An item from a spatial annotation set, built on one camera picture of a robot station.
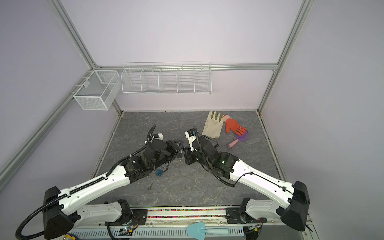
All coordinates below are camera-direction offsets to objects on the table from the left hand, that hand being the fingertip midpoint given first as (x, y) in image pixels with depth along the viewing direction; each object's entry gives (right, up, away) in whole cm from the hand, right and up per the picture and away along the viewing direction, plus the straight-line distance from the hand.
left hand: (184, 145), depth 71 cm
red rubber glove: (+32, +11, +41) cm, 53 cm away
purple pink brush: (+38, +1, +34) cm, 51 cm away
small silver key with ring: (-21, -25, +12) cm, 35 cm away
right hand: (0, -2, 0) cm, 2 cm away
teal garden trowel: (+6, -40, -1) cm, 41 cm away
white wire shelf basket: (-16, +41, +30) cm, 53 cm away
